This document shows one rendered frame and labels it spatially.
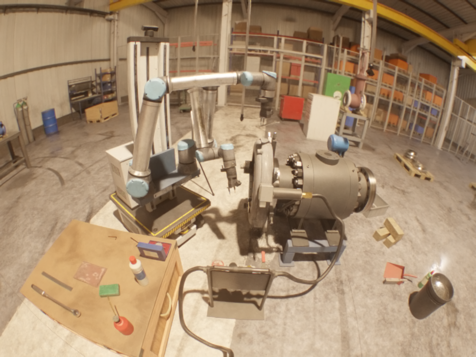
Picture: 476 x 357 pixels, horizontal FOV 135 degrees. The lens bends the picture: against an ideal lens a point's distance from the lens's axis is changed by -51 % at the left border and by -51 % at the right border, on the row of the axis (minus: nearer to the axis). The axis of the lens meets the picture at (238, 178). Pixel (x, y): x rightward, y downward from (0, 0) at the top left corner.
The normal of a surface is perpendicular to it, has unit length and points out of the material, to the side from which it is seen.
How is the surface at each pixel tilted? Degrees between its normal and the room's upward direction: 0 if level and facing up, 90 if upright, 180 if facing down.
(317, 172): 37
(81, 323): 0
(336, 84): 90
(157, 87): 83
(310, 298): 0
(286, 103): 90
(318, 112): 90
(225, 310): 0
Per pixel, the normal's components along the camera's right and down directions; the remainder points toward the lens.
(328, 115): -0.16, 0.48
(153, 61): 0.82, 0.32
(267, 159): 0.00, -0.43
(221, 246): 0.06, -0.87
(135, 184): 0.29, 0.56
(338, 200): -0.04, 0.33
